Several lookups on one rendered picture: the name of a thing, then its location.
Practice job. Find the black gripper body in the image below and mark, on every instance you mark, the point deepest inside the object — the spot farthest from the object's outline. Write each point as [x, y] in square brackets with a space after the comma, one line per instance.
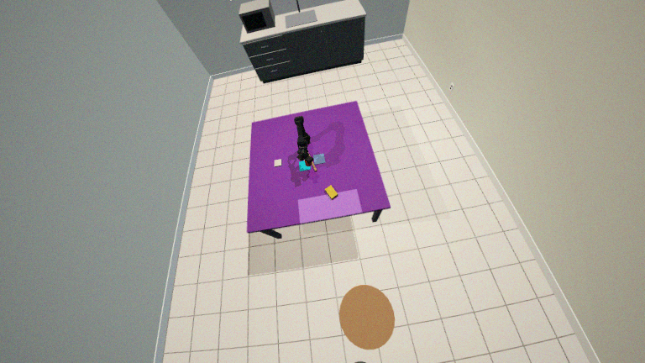
[309, 159]

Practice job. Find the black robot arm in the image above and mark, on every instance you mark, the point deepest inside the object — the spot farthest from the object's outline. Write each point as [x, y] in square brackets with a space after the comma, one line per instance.
[303, 138]

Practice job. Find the yellow rectangular block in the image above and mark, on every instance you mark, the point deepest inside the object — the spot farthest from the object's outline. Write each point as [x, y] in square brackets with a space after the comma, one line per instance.
[331, 192]

